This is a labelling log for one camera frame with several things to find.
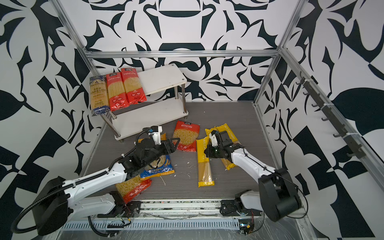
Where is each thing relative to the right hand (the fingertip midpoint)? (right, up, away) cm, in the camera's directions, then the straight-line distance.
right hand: (204, 149), depth 87 cm
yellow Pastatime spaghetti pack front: (-1, -12, -6) cm, 13 cm away
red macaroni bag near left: (-40, -19, -9) cm, 45 cm away
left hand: (-16, +8, -10) cm, 20 cm away
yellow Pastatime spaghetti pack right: (+15, +11, +17) cm, 25 cm away
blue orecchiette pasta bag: (-22, -10, -2) cm, 24 cm away
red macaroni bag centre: (-10, +8, +12) cm, 18 cm away
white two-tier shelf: (-37, +19, +20) cm, 46 cm away
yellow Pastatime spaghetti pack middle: (+14, -9, -1) cm, 16 cm away
